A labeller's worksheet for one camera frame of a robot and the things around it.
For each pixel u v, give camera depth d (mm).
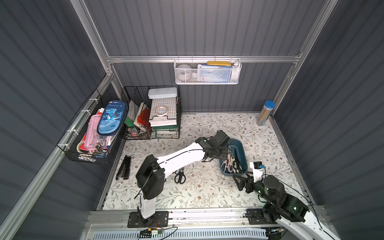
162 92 1022
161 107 963
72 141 619
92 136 680
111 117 696
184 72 839
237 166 902
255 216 733
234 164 902
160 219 738
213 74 871
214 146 621
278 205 558
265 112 1020
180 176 882
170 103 991
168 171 493
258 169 650
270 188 551
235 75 866
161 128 984
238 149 985
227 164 895
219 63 896
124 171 874
